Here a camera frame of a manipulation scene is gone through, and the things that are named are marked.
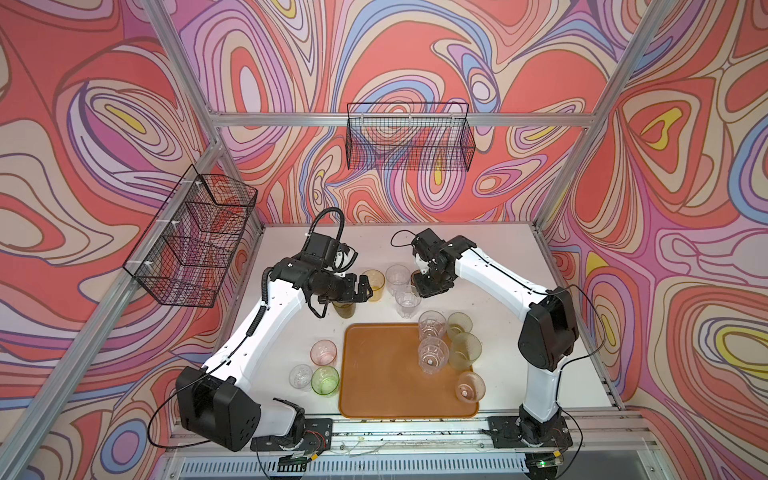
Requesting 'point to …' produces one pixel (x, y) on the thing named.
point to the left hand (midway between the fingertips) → (362, 291)
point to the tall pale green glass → (465, 349)
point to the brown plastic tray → (381, 376)
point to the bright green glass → (325, 380)
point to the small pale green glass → (457, 323)
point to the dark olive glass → (345, 309)
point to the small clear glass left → (300, 376)
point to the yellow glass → (377, 283)
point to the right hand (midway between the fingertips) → (428, 297)
